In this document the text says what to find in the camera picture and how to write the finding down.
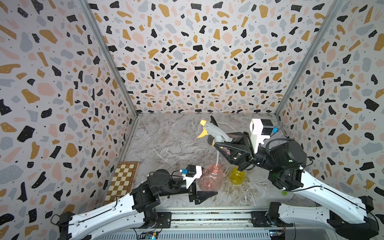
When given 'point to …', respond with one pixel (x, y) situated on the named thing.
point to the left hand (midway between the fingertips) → (215, 183)
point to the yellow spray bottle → (236, 176)
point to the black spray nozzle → (213, 121)
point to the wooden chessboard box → (123, 180)
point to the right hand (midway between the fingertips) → (220, 143)
